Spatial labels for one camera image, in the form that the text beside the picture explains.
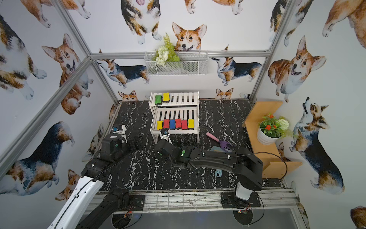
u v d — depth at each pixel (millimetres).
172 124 878
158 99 821
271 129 767
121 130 656
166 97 839
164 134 676
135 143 673
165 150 584
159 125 885
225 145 954
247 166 429
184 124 886
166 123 896
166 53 782
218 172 805
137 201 743
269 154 418
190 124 901
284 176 440
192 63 926
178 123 902
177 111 977
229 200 733
